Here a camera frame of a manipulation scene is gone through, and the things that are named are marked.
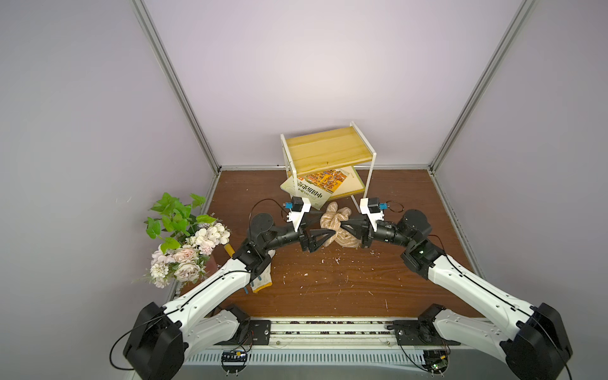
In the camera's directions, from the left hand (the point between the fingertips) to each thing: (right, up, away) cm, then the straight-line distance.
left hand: (330, 224), depth 65 cm
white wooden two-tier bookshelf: (+6, +25, +18) cm, 31 cm away
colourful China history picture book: (-3, +10, +25) cm, 27 cm away
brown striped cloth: (0, +2, -3) cm, 4 cm away
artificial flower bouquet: (-40, -4, -3) cm, 40 cm away
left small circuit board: (-30, -44, +7) cm, 54 cm away
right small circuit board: (+33, -43, +6) cm, 55 cm away
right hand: (+4, +3, -1) cm, 5 cm away
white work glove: (-22, -23, +19) cm, 37 cm away
